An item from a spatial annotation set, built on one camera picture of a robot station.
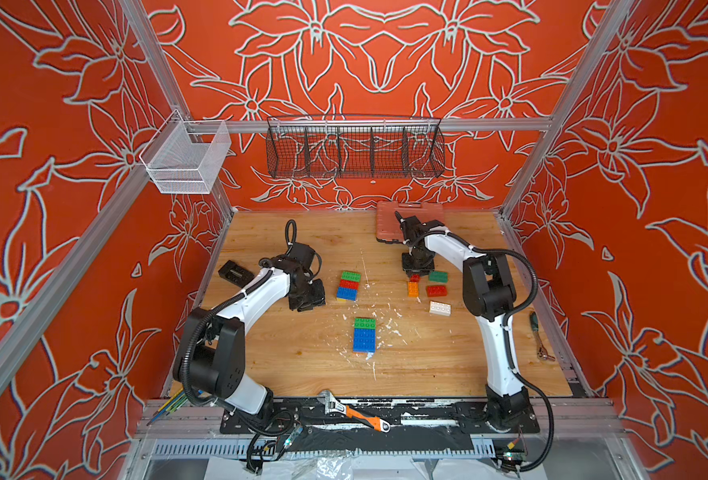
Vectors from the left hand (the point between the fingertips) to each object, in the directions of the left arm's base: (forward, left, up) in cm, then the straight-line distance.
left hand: (322, 300), depth 87 cm
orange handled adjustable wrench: (-30, -18, -6) cm, 35 cm away
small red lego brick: (+13, -29, -5) cm, 32 cm away
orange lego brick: (+8, -29, -5) cm, 30 cm away
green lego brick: (-5, -13, -3) cm, 15 cm away
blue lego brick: (+5, -7, -3) cm, 9 cm away
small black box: (+10, +31, -3) cm, 32 cm away
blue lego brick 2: (-9, -13, -3) cm, 16 cm away
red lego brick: (+8, -8, -3) cm, 12 cm away
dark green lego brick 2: (+14, -38, -4) cm, 40 cm away
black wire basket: (+45, -7, +24) cm, 52 cm away
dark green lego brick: (+12, -6, -3) cm, 14 cm away
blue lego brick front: (-12, -14, -3) cm, 18 cm away
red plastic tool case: (+32, -20, 0) cm, 38 cm away
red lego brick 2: (+8, -36, -4) cm, 37 cm away
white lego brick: (+2, -36, -4) cm, 37 cm away
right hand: (+17, -29, -6) cm, 34 cm away
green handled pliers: (-9, -64, -5) cm, 64 cm away
